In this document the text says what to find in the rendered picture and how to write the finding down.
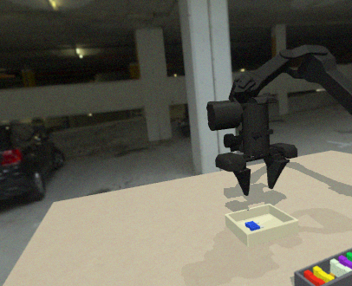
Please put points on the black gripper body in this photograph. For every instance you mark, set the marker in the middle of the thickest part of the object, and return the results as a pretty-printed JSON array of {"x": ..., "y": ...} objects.
[{"x": 256, "y": 142}]

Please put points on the cream shallow square tray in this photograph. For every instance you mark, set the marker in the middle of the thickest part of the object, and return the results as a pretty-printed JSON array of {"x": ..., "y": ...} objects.
[{"x": 276, "y": 224}]

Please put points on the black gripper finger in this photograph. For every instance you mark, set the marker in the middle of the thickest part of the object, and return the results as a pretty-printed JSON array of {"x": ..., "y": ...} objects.
[
  {"x": 274, "y": 169},
  {"x": 243, "y": 177}
]

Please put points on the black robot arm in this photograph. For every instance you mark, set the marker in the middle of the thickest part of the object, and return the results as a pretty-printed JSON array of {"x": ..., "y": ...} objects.
[{"x": 318, "y": 66}]

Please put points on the yellow fuse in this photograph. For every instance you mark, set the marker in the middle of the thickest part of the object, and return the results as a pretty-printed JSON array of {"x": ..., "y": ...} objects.
[{"x": 322, "y": 275}]

